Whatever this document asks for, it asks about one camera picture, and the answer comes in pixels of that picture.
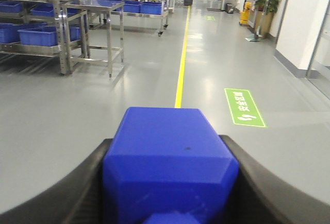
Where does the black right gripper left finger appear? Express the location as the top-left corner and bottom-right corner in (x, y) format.
(0, 137), (114, 224)

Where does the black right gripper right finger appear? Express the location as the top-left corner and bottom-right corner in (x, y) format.
(219, 134), (330, 224)

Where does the small blue plastic box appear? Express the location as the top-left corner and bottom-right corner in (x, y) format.
(102, 107), (240, 224)

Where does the steel rack with slanted shelves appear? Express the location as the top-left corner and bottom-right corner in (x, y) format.
(0, 0), (90, 77)

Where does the yellow mop bucket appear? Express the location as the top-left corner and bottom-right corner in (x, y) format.
(239, 2), (252, 26)

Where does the potted green plant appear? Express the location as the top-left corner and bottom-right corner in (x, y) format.
(252, 0), (283, 39)

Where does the bare steel table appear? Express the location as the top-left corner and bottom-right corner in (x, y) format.
(61, 0), (126, 79)

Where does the steel rack on castors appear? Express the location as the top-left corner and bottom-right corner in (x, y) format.
(86, 0), (177, 37)

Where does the pale dustpan with handle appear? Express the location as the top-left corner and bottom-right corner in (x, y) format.
(244, 10), (264, 43)

